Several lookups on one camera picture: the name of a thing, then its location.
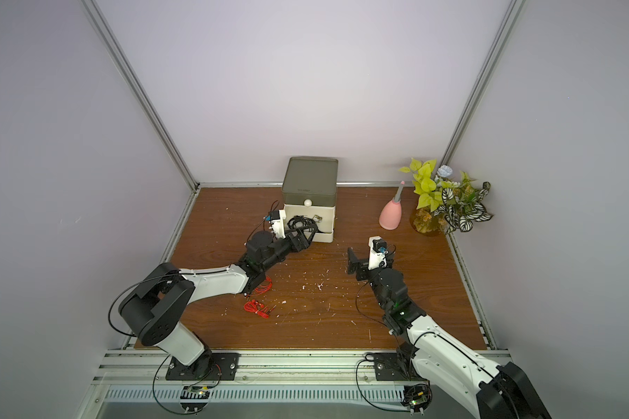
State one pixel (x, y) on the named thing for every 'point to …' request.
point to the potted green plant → (445, 202)
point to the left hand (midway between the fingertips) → (313, 228)
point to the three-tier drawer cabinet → (309, 188)
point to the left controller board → (194, 399)
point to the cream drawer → (326, 213)
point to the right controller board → (418, 397)
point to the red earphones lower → (255, 306)
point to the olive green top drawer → (310, 199)
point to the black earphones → (305, 223)
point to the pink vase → (390, 215)
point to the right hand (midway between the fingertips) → (365, 244)
